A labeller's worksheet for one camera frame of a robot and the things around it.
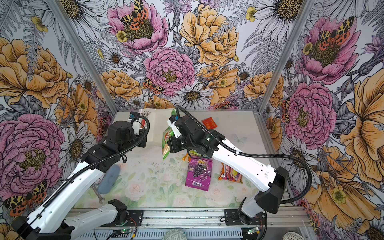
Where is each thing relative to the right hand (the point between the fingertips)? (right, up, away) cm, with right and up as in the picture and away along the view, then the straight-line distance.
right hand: (170, 148), depth 68 cm
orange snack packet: (+6, -10, +26) cm, 28 cm away
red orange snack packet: (+29, -17, +17) cm, 38 cm away
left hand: (-13, +5, +5) cm, 15 cm away
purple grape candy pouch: (+13, -16, +16) cm, 26 cm away
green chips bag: (-5, +6, +19) cm, 21 cm away
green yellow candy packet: (+11, -7, +29) cm, 32 cm away
